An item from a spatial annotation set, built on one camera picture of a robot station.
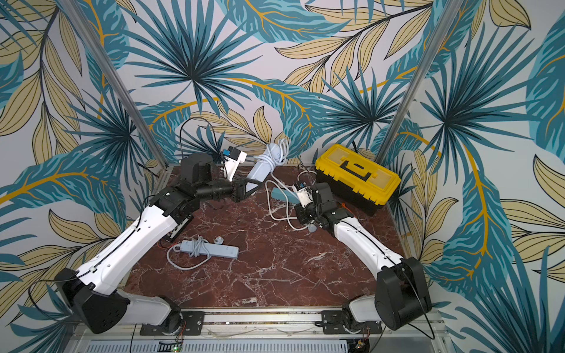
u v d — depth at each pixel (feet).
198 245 2.75
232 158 1.92
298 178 3.68
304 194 2.46
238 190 1.90
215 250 2.86
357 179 3.04
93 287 1.26
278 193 3.31
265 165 2.13
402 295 1.36
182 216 1.63
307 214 2.37
